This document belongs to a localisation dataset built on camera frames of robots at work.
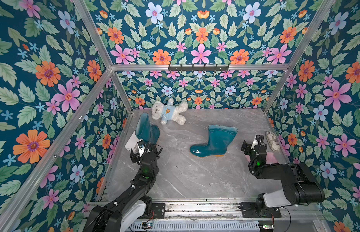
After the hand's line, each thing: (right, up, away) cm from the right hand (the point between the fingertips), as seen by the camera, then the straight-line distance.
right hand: (256, 141), depth 91 cm
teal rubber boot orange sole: (-70, +6, -4) cm, 70 cm away
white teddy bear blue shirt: (-58, +20, +17) cm, 64 cm away
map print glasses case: (+15, -1, +6) cm, 16 cm away
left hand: (-70, -1, -10) cm, 71 cm away
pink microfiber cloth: (+9, -10, -1) cm, 14 cm away
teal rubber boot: (-26, +4, -12) cm, 29 cm away
